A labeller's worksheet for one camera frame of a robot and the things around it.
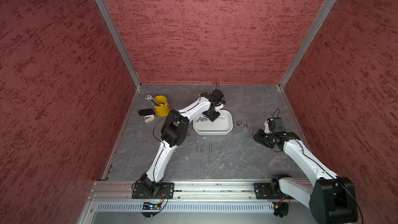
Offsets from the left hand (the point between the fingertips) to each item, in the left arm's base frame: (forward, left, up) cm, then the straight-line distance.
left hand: (210, 118), depth 98 cm
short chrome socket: (-17, +12, +12) cm, 24 cm away
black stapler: (+6, +45, -2) cm, 45 cm away
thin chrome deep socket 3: (-19, 0, -3) cm, 19 cm away
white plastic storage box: (-3, -8, -3) cm, 9 cm away
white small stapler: (+2, +41, -4) cm, 42 cm away
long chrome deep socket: (-7, -25, -3) cm, 27 cm away
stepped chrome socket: (-2, -19, -2) cm, 19 cm away
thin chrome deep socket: (-19, +8, -3) cm, 21 cm away
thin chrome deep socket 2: (-20, +5, -3) cm, 21 cm away
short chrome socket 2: (-4, -23, -3) cm, 23 cm away
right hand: (-16, -25, +2) cm, 30 cm away
